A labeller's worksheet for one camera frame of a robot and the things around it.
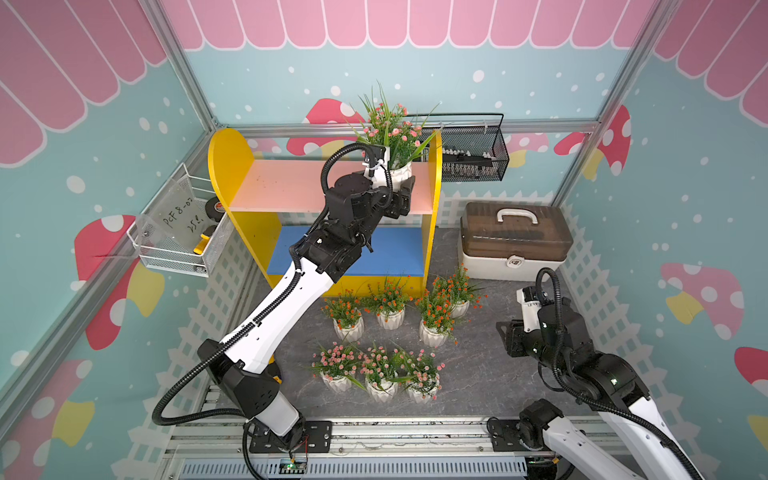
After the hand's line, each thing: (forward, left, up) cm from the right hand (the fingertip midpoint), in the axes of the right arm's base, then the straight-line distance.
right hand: (503, 323), depth 70 cm
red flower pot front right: (+4, +15, -8) cm, 17 cm away
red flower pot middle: (+10, +27, -6) cm, 30 cm away
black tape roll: (+28, +73, +13) cm, 80 cm away
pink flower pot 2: (-8, +29, -15) cm, 34 cm away
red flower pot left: (+8, +39, -7) cm, 40 cm away
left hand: (+22, +25, +25) cm, 42 cm away
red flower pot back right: (+15, +6, -9) cm, 19 cm away
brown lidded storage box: (+27, -9, -1) cm, 29 cm away
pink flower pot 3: (-7, +39, -7) cm, 41 cm away
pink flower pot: (-9, +19, -7) cm, 22 cm away
